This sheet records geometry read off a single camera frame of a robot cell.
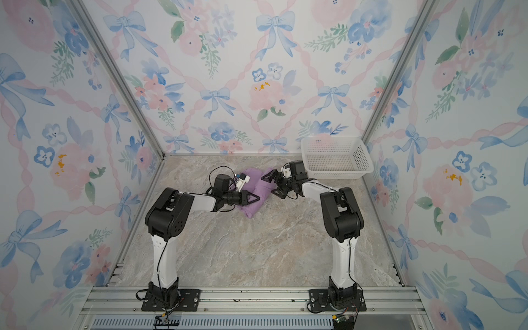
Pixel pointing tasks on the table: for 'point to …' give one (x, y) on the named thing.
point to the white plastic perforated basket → (336, 157)
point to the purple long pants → (258, 187)
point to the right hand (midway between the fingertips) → (267, 182)
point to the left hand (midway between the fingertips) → (260, 198)
